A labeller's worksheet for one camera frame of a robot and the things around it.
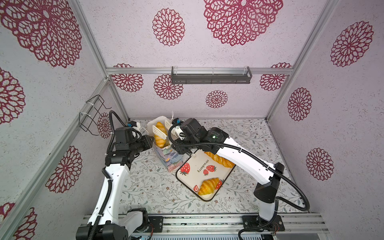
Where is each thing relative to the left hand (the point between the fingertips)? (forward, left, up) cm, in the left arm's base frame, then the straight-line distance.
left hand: (152, 141), depth 77 cm
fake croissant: (-1, -4, 0) cm, 4 cm away
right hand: (-4, -12, +6) cm, 14 cm away
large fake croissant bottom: (-17, -29, -20) cm, 39 cm away
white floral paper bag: (-5, -8, -10) cm, 14 cm away
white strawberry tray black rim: (-3, -22, -25) cm, 34 cm away
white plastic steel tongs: (-2, -6, +9) cm, 11 cm away
